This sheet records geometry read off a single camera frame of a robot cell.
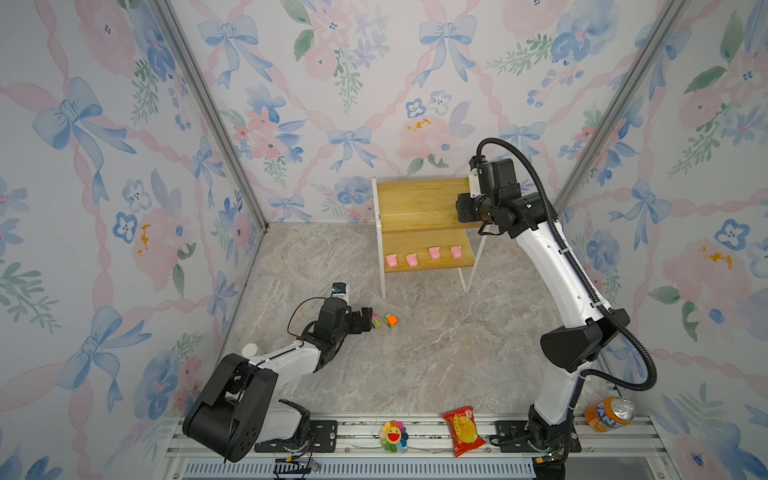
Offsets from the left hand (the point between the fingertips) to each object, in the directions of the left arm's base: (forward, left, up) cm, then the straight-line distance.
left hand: (360, 307), depth 90 cm
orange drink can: (-29, -60, +4) cm, 67 cm away
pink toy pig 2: (+12, -22, +12) cm, 28 cm away
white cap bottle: (-14, +28, +1) cm, 32 cm away
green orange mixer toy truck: (-2, -10, -4) cm, 11 cm away
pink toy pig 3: (+9, -15, +11) cm, 21 cm away
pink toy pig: (+12, -29, +12) cm, 33 cm away
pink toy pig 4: (+9, -10, +11) cm, 17 cm away
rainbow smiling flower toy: (-33, -10, -5) cm, 35 cm away
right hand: (+15, -28, +29) cm, 44 cm away
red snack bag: (-32, -27, -4) cm, 42 cm away
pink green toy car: (-3, -5, -2) cm, 6 cm away
